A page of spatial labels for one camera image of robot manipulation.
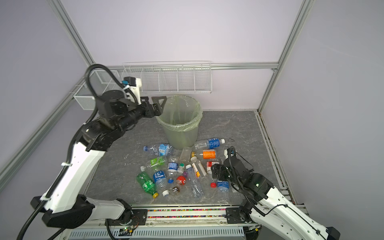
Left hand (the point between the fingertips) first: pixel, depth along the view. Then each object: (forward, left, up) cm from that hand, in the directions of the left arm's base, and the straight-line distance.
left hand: (157, 100), depth 58 cm
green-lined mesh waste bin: (+25, -5, -40) cm, 47 cm away
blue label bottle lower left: (-16, +6, -43) cm, 46 cm away
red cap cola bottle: (-18, -5, -43) cm, 47 cm away
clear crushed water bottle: (-23, -14, -42) cm, 50 cm away
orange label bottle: (-2, -22, -43) cm, 49 cm away
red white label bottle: (-7, -23, -45) cm, 51 cm away
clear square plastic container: (+1, -8, -48) cm, 49 cm away
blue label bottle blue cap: (-10, 0, -42) cm, 43 cm away
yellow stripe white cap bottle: (-10, -15, -45) cm, 48 cm away
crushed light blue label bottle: (+3, +7, -43) cm, 44 cm away
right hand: (-16, -25, -32) cm, 44 cm away
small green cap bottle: (-10, -5, -44) cm, 46 cm away
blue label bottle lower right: (-24, -28, -46) cm, 59 cm away
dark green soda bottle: (-18, +12, -42) cm, 48 cm away
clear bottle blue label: (+4, -23, -42) cm, 48 cm away
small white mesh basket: (+47, +46, -21) cm, 69 cm away
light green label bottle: (-6, +10, -42) cm, 44 cm away
